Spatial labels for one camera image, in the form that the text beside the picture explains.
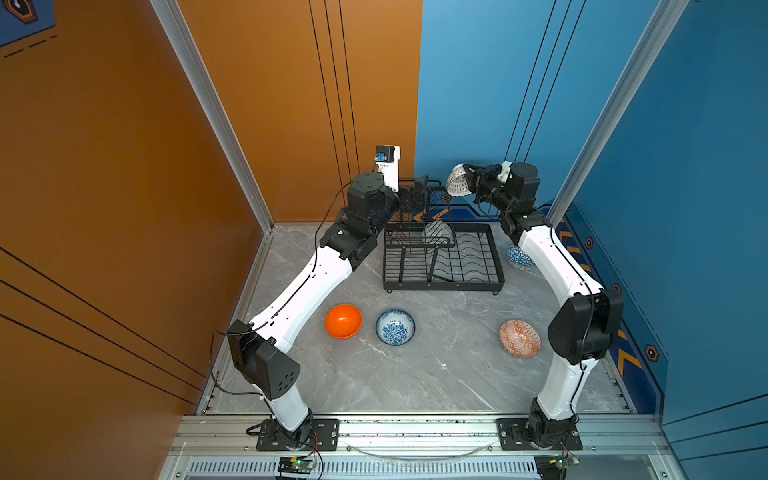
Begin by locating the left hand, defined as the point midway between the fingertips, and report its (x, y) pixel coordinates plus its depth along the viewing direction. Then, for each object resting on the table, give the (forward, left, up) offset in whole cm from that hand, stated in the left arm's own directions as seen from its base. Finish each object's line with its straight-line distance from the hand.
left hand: (413, 171), depth 68 cm
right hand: (+10, -14, -5) cm, 18 cm away
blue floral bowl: (-17, +3, -45) cm, 48 cm away
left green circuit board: (-51, +26, -47) cm, 74 cm away
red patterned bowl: (-20, -34, -44) cm, 59 cm away
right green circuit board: (-50, -37, -45) cm, 77 cm away
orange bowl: (-16, +19, -42) cm, 49 cm away
